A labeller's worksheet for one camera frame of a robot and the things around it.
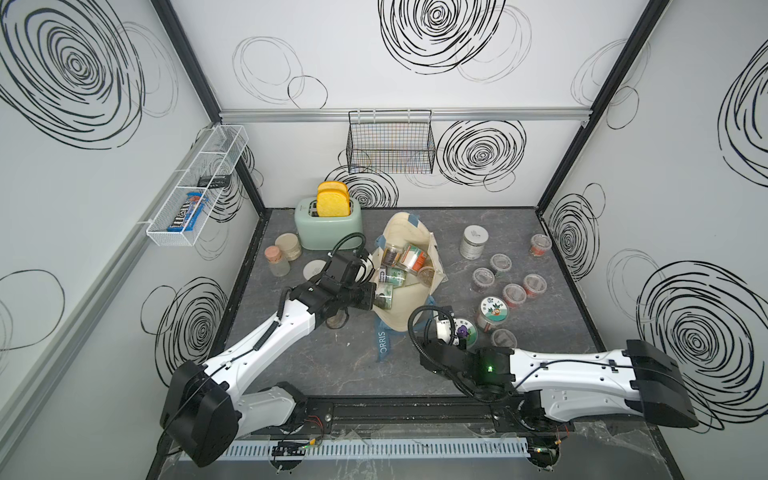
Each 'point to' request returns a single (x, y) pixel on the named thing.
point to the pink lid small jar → (278, 265)
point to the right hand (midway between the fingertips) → (426, 342)
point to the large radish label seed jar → (492, 310)
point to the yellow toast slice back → (333, 184)
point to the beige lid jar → (290, 245)
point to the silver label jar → (474, 239)
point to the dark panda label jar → (385, 300)
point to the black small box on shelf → (220, 181)
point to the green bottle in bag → (395, 277)
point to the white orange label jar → (412, 258)
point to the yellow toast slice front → (333, 204)
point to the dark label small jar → (389, 256)
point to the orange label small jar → (504, 338)
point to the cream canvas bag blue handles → (413, 300)
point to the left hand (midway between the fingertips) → (372, 291)
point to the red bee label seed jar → (540, 243)
